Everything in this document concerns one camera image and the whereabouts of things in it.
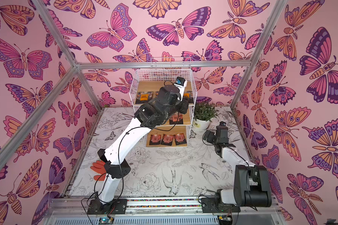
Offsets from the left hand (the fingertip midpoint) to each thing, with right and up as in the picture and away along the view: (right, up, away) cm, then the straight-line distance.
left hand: (189, 98), depth 66 cm
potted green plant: (+13, -6, +25) cm, 29 cm away
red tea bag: (-12, -24, +32) cm, 42 cm away
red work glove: (-54, -40, +21) cm, 70 cm away
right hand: (+17, -20, +26) cm, 37 cm away
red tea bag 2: (-3, -24, +33) cm, 41 cm away
